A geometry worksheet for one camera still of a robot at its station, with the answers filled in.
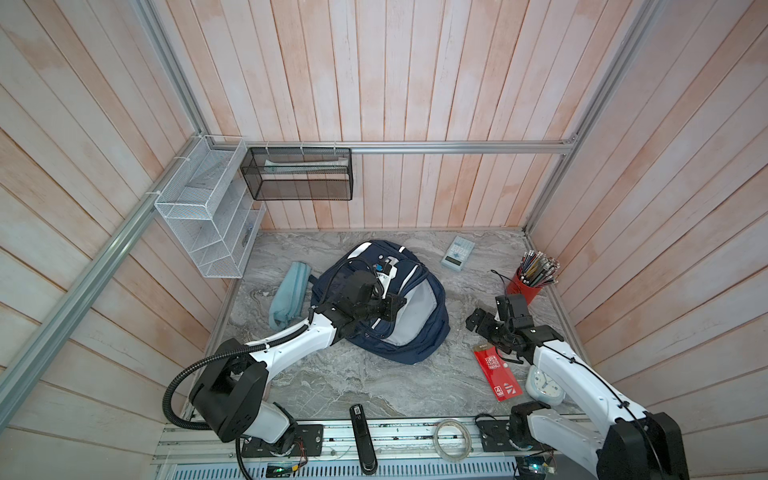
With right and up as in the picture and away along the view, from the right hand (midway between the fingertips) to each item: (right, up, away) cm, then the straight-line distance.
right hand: (478, 324), depth 87 cm
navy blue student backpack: (-16, -1, +1) cm, 16 cm away
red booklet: (+6, -16, -4) cm, 17 cm away
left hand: (-22, +6, -6) cm, 24 cm away
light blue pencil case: (-59, +6, +8) cm, 60 cm away
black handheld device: (-33, -26, -14) cm, 44 cm away
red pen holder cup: (+14, +11, +4) cm, 18 cm away
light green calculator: (+1, +22, +24) cm, 32 cm away
